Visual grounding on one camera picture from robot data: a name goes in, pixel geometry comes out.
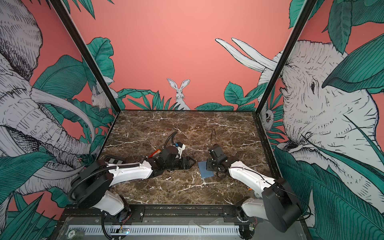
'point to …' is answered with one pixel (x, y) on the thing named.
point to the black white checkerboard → (110, 160)
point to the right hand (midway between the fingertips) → (207, 163)
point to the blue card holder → (205, 173)
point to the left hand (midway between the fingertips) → (194, 161)
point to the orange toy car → (250, 189)
